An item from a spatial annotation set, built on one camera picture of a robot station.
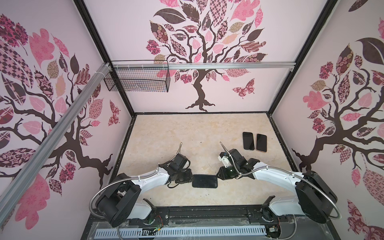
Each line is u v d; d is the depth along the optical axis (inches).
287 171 19.5
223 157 31.1
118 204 16.4
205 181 33.4
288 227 28.0
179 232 27.5
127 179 17.8
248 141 41.1
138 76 37.3
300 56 34.4
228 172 29.3
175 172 25.7
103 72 31.7
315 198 16.5
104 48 32.3
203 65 36.7
